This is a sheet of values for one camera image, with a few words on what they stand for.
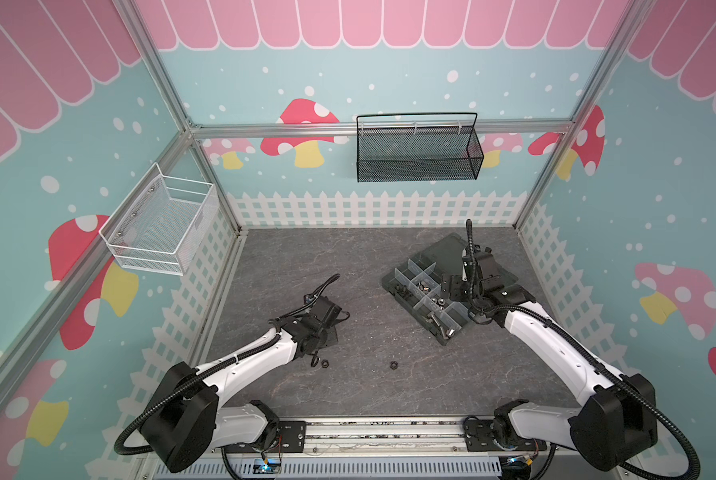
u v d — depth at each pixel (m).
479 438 0.73
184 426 0.41
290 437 0.74
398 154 0.96
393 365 0.86
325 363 0.87
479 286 0.62
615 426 0.40
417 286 1.00
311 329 0.64
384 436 0.76
